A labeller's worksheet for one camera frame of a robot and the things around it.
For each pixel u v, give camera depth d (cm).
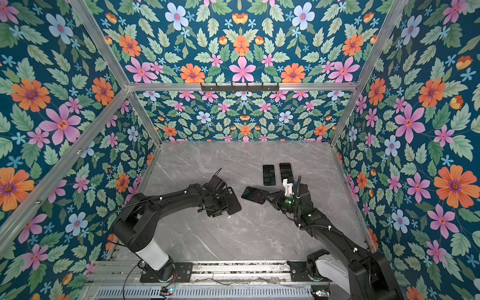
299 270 73
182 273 73
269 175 105
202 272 75
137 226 46
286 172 104
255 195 164
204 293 76
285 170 107
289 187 78
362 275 41
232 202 94
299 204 63
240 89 93
